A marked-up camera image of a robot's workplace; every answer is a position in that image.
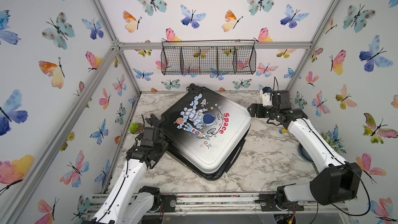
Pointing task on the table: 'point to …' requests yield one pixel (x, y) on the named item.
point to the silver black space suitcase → (207, 130)
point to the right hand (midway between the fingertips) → (257, 107)
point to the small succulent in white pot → (136, 128)
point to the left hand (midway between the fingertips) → (168, 143)
